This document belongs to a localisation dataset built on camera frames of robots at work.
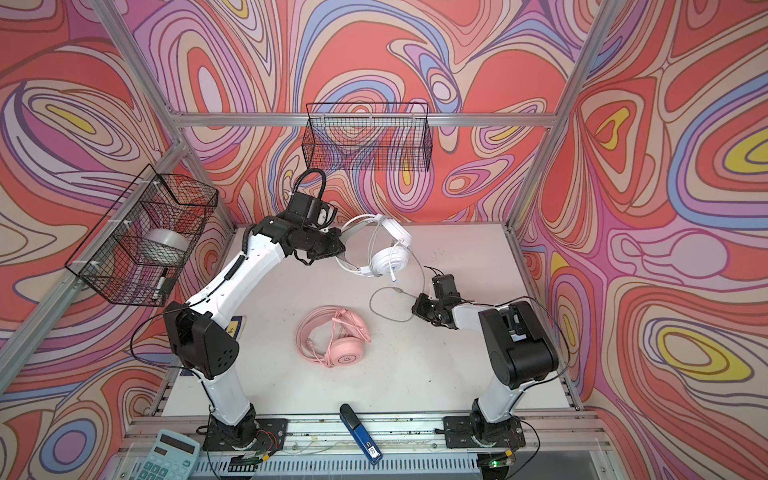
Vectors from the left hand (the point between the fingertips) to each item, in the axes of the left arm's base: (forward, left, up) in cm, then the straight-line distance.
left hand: (349, 244), depth 82 cm
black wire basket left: (-7, +52, +6) cm, 53 cm away
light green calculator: (-47, +40, -22) cm, 65 cm away
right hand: (-8, -20, -25) cm, 33 cm away
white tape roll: (-8, +43, +9) cm, 44 cm away
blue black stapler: (-45, -6, -20) cm, 49 cm away
